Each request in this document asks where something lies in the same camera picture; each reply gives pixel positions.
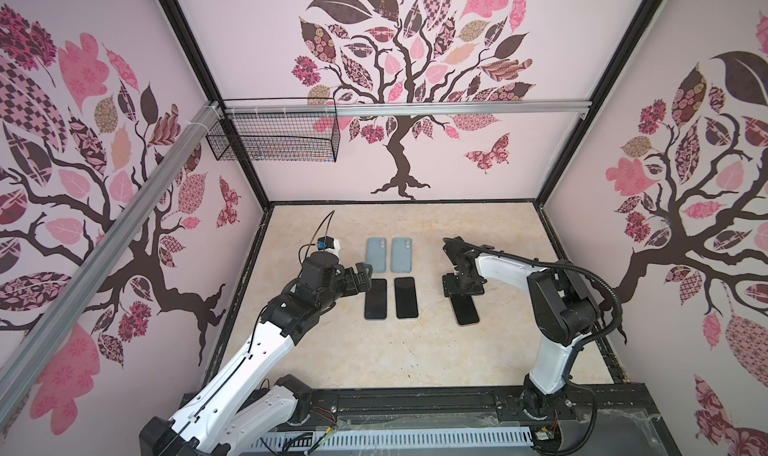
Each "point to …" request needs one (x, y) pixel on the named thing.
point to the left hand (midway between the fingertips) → (358, 275)
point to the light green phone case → (376, 254)
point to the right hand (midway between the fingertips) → (457, 288)
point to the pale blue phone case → (401, 255)
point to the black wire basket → (279, 137)
